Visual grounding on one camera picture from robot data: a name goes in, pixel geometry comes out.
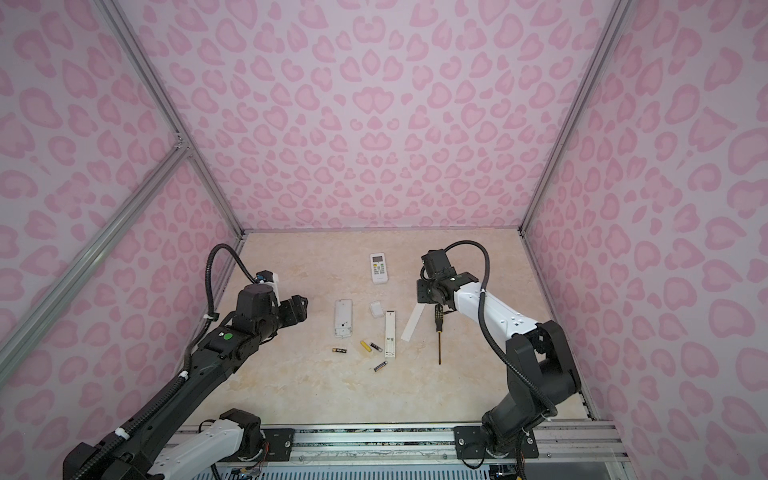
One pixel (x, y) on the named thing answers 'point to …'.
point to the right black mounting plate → (470, 443)
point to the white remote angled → (343, 318)
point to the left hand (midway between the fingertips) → (297, 298)
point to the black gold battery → (339, 350)
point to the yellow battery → (366, 346)
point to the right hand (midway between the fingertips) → (426, 288)
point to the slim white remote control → (390, 334)
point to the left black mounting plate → (279, 443)
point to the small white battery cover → (376, 309)
